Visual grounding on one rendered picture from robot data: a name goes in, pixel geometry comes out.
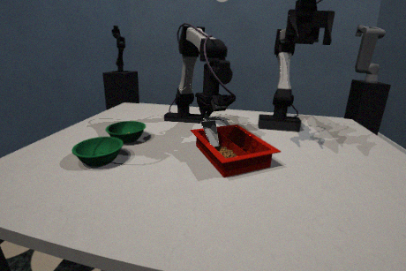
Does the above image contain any green bowl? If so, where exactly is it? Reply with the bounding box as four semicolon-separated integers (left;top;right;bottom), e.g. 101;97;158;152
106;121;146;143
72;137;124;167

